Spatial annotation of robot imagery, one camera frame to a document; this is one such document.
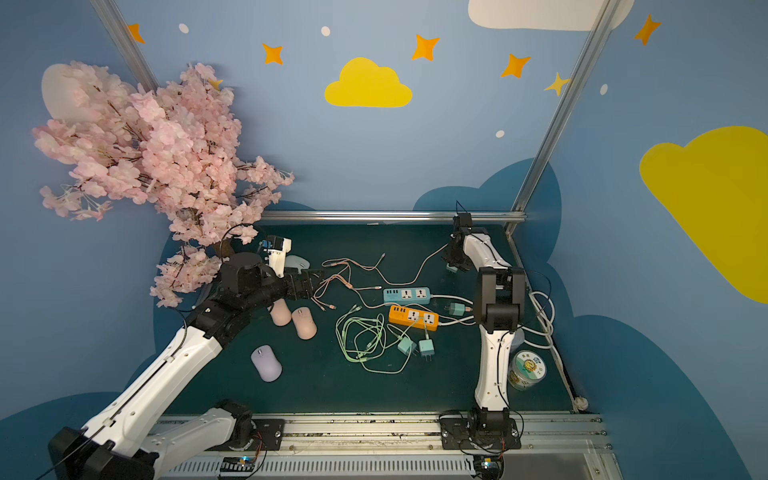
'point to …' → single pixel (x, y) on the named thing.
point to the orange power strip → (414, 318)
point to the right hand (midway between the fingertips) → (457, 258)
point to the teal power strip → (407, 296)
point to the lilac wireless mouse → (266, 363)
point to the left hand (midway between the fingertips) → (311, 267)
